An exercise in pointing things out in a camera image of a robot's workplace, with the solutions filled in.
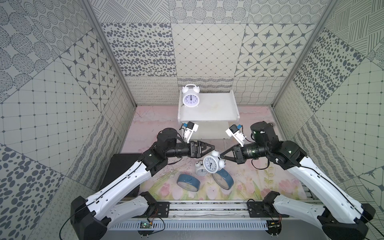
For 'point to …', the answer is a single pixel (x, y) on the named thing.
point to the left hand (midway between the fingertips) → (213, 152)
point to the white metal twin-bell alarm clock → (212, 163)
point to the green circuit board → (145, 225)
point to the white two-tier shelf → (212, 116)
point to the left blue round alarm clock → (188, 182)
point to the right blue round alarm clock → (223, 178)
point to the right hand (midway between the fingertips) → (222, 157)
